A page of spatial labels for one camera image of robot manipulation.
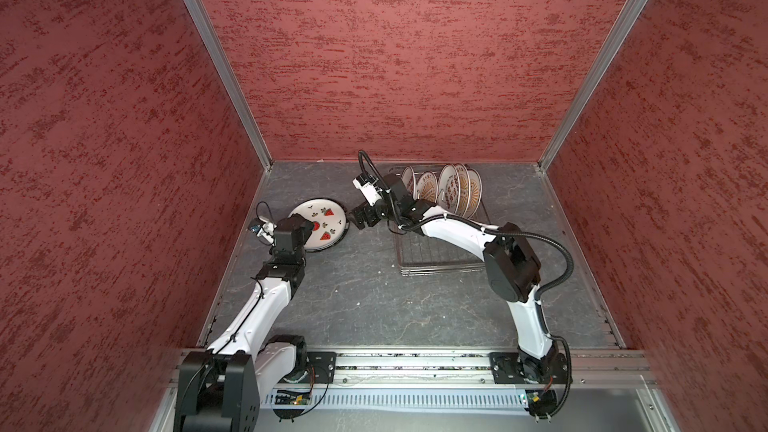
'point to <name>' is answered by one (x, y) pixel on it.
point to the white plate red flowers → (409, 180)
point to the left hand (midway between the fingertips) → (298, 228)
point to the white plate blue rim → (427, 187)
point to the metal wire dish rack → (419, 255)
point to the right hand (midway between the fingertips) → (355, 212)
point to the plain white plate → (330, 223)
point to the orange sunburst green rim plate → (476, 192)
